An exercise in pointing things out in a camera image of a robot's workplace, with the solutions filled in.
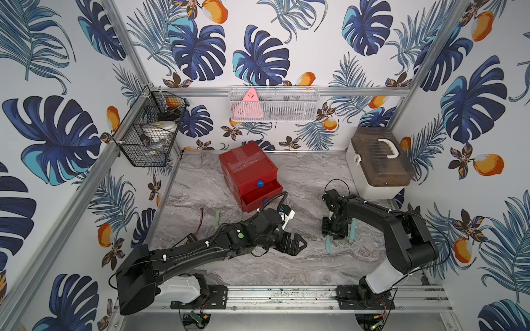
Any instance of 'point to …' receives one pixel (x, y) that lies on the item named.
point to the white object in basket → (161, 132)
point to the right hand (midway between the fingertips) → (328, 235)
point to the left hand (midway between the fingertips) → (300, 240)
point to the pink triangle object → (249, 107)
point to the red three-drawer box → (250, 174)
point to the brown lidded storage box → (378, 163)
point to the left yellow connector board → (189, 238)
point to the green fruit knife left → (217, 219)
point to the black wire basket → (146, 136)
